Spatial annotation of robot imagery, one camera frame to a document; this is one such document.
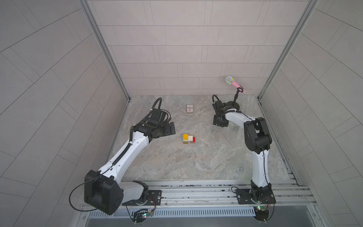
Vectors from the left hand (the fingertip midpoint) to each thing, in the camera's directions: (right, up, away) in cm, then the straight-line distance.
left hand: (170, 128), depth 81 cm
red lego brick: (+14, -9, +8) cm, 19 cm away
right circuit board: (+47, -40, -12) cm, 63 cm away
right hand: (+32, +2, +22) cm, 39 cm away
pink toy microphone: (+38, +30, +11) cm, 50 cm away
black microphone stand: (+46, +14, +28) cm, 56 cm away
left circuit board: (-13, -41, -12) cm, 45 cm away
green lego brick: (+8, -11, +10) cm, 17 cm away
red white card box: (+11, +11, +27) cm, 31 cm away
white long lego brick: (+12, -7, +6) cm, 15 cm away
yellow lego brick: (+9, -6, +6) cm, 12 cm away
